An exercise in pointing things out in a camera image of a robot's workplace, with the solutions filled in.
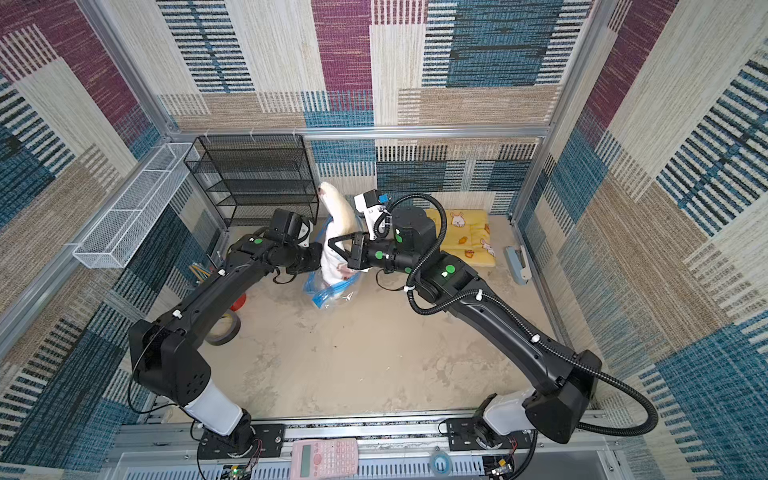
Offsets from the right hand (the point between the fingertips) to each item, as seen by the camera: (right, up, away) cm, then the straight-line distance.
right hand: (335, 248), depth 62 cm
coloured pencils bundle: (-44, -7, +28) cm, 52 cm away
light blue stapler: (+55, -5, +41) cm, 69 cm away
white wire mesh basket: (-53, +3, +10) cm, 54 cm away
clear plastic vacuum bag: (-1, -8, +8) cm, 12 cm away
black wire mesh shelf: (-38, +26, +47) cm, 65 cm away
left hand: (-6, -3, +23) cm, 24 cm away
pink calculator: (-4, -48, +8) cm, 49 cm away
